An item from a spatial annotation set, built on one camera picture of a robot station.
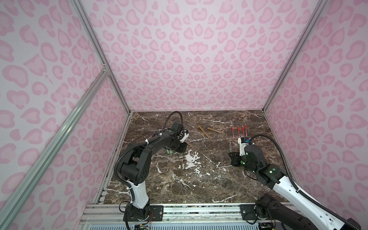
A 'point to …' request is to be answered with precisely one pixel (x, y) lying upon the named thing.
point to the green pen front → (230, 147)
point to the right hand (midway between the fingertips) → (229, 153)
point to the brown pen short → (215, 130)
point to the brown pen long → (203, 131)
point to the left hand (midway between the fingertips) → (185, 147)
